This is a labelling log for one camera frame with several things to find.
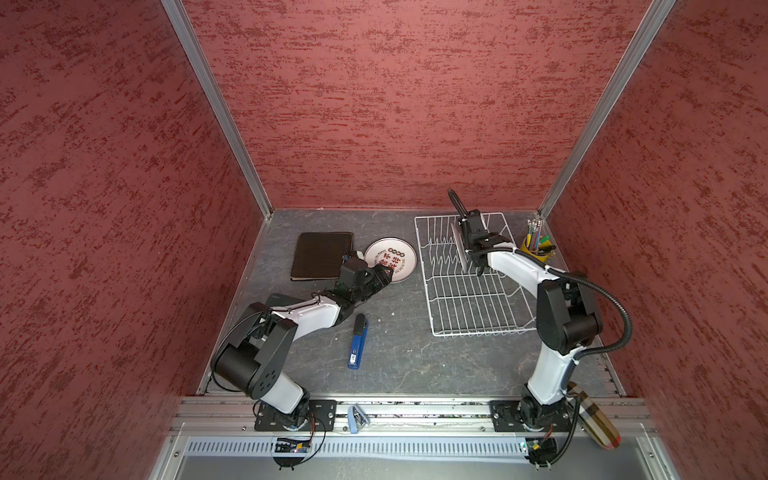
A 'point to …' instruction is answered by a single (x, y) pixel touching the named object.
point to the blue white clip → (356, 419)
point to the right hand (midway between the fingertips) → (489, 245)
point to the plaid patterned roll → (595, 419)
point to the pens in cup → (534, 240)
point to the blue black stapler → (360, 329)
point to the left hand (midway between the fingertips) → (388, 279)
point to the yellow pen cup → (542, 253)
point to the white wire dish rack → (462, 303)
